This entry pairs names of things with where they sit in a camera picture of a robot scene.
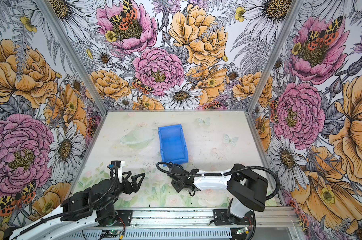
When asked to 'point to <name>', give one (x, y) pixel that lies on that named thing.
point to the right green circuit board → (242, 230)
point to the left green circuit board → (114, 232)
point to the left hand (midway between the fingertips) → (137, 178)
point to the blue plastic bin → (173, 147)
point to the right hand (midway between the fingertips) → (179, 185)
